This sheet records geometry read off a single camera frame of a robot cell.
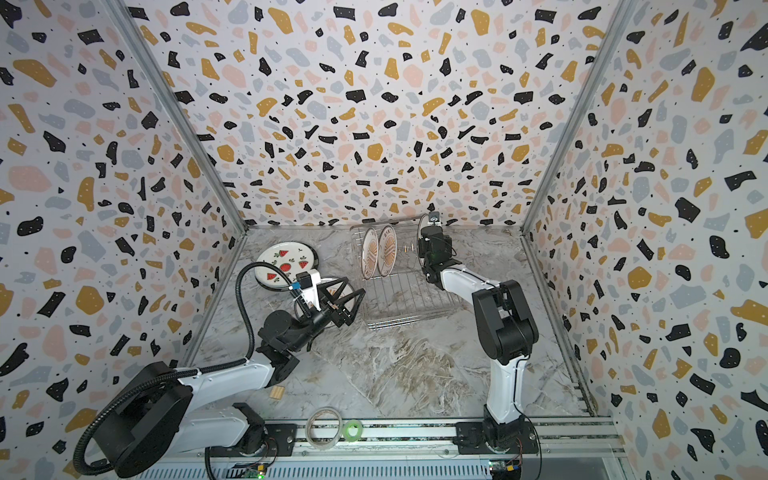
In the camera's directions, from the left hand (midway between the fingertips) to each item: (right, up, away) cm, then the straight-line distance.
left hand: (355, 284), depth 71 cm
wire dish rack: (+9, -4, +30) cm, 31 cm away
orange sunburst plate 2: (+6, +8, +33) cm, 35 cm away
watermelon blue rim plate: (-29, +6, +38) cm, 48 cm away
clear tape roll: (-12, -37, +4) cm, 39 cm away
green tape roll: (-3, -37, +4) cm, 38 cm away
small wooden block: (-22, -30, +9) cm, 38 cm away
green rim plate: (+19, +19, +36) cm, 45 cm away
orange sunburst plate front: (0, +7, +34) cm, 35 cm away
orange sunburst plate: (-11, -4, -6) cm, 13 cm away
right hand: (+21, +16, +25) cm, 36 cm away
